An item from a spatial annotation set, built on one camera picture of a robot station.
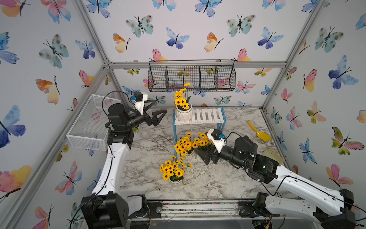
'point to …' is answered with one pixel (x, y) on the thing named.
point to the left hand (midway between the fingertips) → (160, 105)
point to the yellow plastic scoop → (265, 137)
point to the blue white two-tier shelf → (203, 120)
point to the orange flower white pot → (135, 130)
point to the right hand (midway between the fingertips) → (203, 140)
